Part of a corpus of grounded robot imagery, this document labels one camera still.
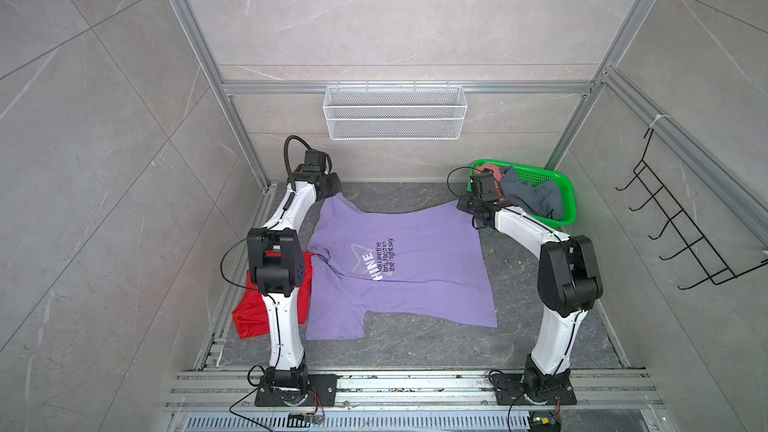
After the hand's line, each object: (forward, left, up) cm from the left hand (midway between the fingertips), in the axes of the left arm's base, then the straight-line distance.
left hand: (334, 179), depth 99 cm
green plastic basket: (+8, -76, -9) cm, 77 cm away
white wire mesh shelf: (+17, -21, +15) cm, 31 cm away
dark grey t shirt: (-3, -76, -9) cm, 76 cm away
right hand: (-6, -45, -3) cm, 45 cm away
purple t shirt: (-24, -31, -17) cm, 43 cm away
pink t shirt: (+7, -60, -5) cm, 60 cm away
